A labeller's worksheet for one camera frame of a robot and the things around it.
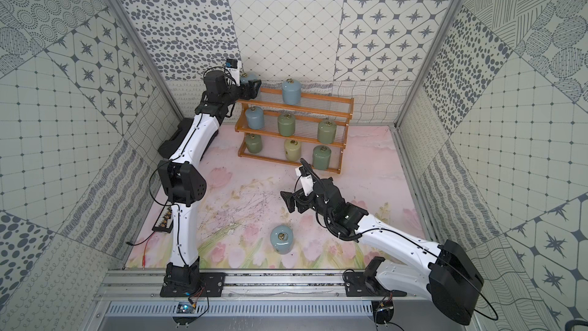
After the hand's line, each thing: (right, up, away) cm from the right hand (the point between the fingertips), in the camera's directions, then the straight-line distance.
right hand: (294, 188), depth 78 cm
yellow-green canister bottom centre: (-2, +13, +22) cm, 26 cm away
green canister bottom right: (+11, +11, +19) cm, 24 cm away
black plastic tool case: (-60, +14, +26) cm, 67 cm away
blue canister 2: (-4, -16, -4) cm, 17 cm away
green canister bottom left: (-20, +16, +26) cm, 36 cm away
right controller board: (+29, -38, -6) cm, 48 cm away
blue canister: (-1, +36, +7) cm, 36 cm away
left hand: (-13, +41, +9) cm, 44 cm away
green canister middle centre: (-4, +24, +13) cm, 28 cm away
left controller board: (-35, -37, -7) cm, 51 cm away
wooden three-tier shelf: (+6, +29, +8) cm, 31 cm away
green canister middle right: (+13, +20, +11) cm, 26 cm away
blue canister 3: (-17, +27, +16) cm, 36 cm away
